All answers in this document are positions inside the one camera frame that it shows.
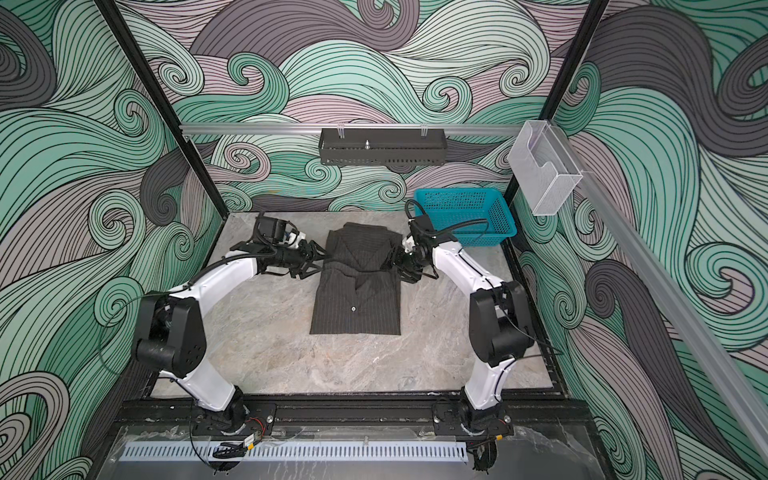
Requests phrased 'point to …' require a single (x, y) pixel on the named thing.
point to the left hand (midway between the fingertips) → (330, 259)
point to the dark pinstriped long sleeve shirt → (355, 294)
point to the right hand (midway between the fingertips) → (388, 270)
